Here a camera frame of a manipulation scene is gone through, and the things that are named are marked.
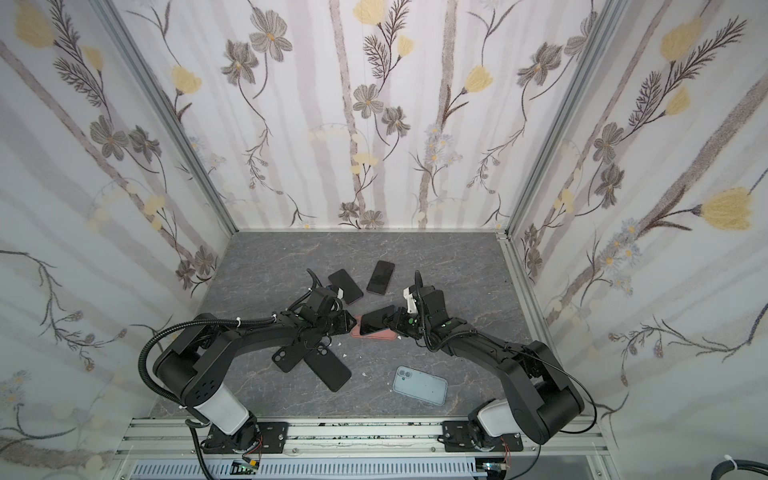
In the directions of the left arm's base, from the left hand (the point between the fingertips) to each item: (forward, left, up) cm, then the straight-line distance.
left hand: (351, 315), depth 92 cm
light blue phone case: (-21, -20, -3) cm, 29 cm away
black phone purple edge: (+10, 0, -2) cm, 10 cm away
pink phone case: (-6, -10, -1) cm, 12 cm away
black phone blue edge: (-1, -7, -2) cm, 7 cm away
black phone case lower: (-17, +5, -4) cm, 18 cm away
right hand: (-4, -8, +8) cm, 12 cm away
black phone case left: (-11, +19, -5) cm, 23 cm away
